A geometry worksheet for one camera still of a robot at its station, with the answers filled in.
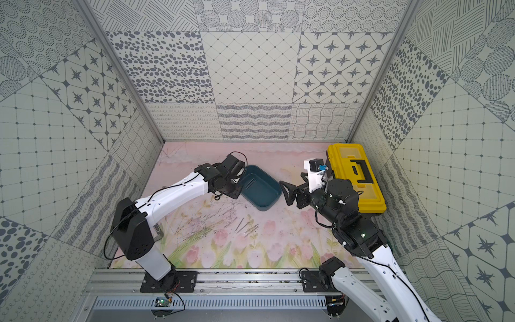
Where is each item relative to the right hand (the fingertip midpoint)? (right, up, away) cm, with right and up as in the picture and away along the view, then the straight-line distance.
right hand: (291, 181), depth 64 cm
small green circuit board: (-46, -45, +7) cm, 65 cm away
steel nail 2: (-15, -25, +23) cm, 37 cm away
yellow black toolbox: (+30, +6, +26) cm, 40 cm away
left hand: (-21, -5, +20) cm, 29 cm away
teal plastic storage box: (-11, -9, +38) cm, 40 cm away
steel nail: (-18, -23, +24) cm, 38 cm away
